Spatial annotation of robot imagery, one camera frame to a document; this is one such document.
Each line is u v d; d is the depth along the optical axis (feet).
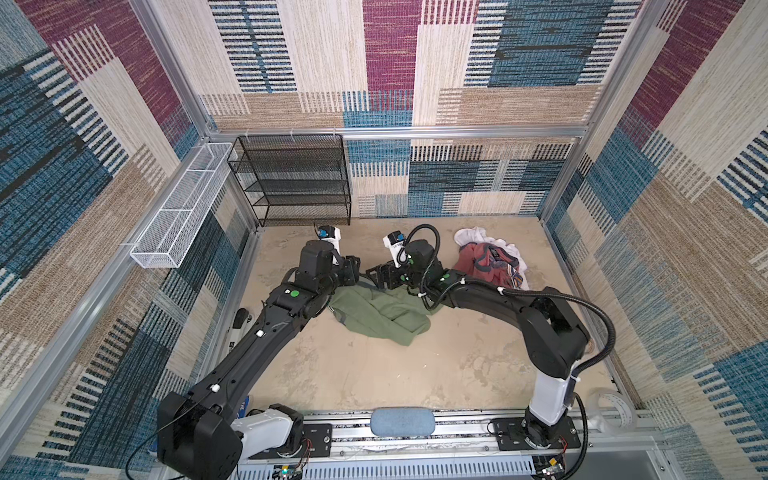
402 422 2.41
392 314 3.06
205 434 1.24
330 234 2.22
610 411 2.54
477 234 3.66
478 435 2.49
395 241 2.55
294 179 3.57
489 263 3.07
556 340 1.60
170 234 2.34
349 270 2.25
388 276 2.55
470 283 2.05
